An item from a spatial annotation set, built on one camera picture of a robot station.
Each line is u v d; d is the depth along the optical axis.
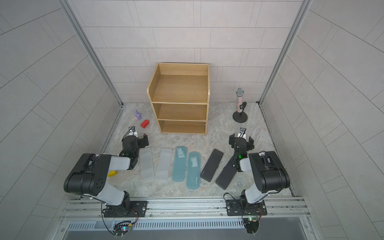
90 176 0.44
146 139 0.85
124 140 0.69
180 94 0.81
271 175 0.44
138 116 1.05
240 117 1.08
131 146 0.69
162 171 0.83
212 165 0.85
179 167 0.84
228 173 0.82
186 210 0.71
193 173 0.83
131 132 0.78
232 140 0.83
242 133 0.77
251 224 0.68
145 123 1.02
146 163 0.85
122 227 0.68
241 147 0.69
